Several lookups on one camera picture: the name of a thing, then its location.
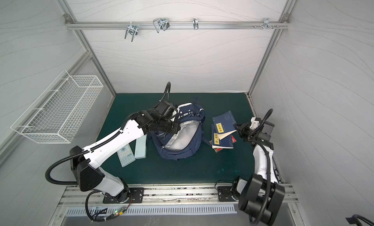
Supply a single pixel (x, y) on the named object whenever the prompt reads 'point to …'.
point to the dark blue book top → (224, 124)
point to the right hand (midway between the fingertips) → (236, 121)
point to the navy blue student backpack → (186, 142)
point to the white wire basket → (54, 116)
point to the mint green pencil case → (140, 147)
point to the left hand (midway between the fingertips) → (182, 126)
